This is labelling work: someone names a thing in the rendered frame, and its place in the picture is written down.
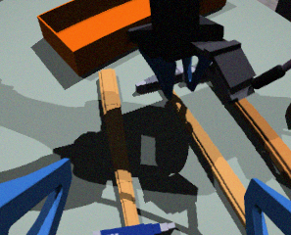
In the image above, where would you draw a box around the orange bin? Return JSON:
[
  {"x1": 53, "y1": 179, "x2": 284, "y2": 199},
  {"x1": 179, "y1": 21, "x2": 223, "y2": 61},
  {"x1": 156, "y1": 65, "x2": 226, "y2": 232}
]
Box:
[{"x1": 37, "y1": 0, "x2": 152, "y2": 76}]

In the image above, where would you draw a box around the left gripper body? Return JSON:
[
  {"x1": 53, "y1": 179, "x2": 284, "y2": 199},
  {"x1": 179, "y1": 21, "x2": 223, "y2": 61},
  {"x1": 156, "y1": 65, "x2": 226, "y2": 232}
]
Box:
[{"x1": 128, "y1": 0, "x2": 256, "y2": 90}]

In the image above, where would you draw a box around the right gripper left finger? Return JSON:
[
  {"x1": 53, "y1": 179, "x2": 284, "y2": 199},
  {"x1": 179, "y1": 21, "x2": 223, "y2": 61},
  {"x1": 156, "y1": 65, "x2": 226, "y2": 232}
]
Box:
[{"x1": 0, "y1": 158, "x2": 73, "y2": 235}]

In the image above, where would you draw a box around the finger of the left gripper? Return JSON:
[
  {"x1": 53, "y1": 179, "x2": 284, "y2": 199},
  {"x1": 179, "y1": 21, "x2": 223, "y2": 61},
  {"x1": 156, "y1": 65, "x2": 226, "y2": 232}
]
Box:
[
  {"x1": 182, "y1": 54, "x2": 212, "y2": 92},
  {"x1": 138, "y1": 47, "x2": 176, "y2": 100}
]

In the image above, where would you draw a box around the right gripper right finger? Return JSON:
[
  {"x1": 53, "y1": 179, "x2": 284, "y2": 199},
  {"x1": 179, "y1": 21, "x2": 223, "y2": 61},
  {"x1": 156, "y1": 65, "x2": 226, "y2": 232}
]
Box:
[{"x1": 244, "y1": 178, "x2": 291, "y2": 235}]

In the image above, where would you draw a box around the hammer with grey head and wooden handle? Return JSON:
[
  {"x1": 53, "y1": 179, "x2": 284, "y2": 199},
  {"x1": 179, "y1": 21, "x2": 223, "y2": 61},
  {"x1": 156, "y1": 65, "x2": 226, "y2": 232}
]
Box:
[{"x1": 137, "y1": 75, "x2": 246, "y2": 229}]

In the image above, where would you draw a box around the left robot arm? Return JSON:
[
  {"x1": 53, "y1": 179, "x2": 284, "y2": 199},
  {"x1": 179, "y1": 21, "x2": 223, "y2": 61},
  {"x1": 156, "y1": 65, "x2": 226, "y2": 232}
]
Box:
[{"x1": 205, "y1": 63, "x2": 256, "y2": 106}]

